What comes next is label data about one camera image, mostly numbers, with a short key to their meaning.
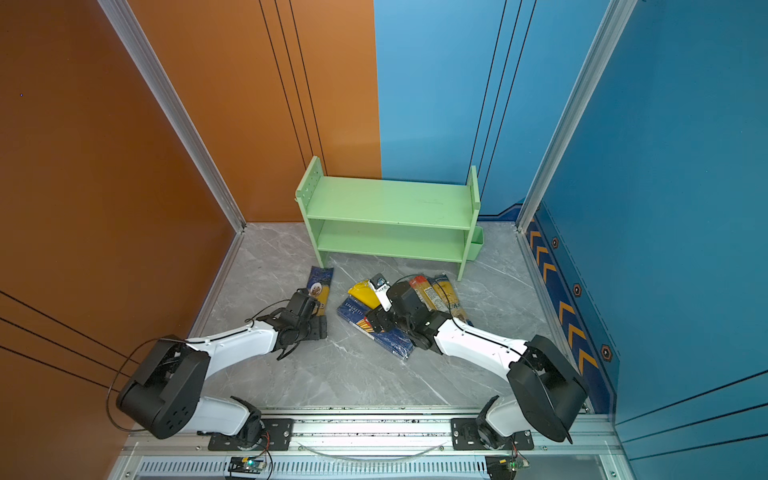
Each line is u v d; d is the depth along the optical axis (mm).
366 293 971
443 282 1001
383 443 734
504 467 700
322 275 1023
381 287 724
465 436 725
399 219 843
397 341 848
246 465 709
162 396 431
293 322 709
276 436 738
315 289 975
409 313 632
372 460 706
